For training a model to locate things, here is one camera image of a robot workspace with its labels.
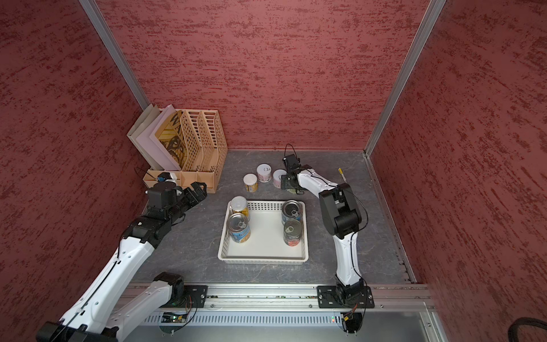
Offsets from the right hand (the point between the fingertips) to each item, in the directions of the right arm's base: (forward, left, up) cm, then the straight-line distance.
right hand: (295, 186), depth 102 cm
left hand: (-16, +38, +19) cm, 46 cm away
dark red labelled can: (-27, +3, +7) cm, 28 cm away
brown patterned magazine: (+16, +58, +20) cm, 64 cm away
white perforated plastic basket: (-27, +14, -6) cm, 31 cm away
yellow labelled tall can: (-16, +24, +11) cm, 31 cm away
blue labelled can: (-24, +24, +7) cm, 35 cm away
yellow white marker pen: (+11, -26, -4) cm, 28 cm away
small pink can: (+7, +15, +3) cm, 17 cm away
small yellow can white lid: (+1, +22, +3) cm, 22 cm away
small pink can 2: (+4, +9, +3) cm, 11 cm away
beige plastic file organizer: (+21, +47, +7) cm, 52 cm away
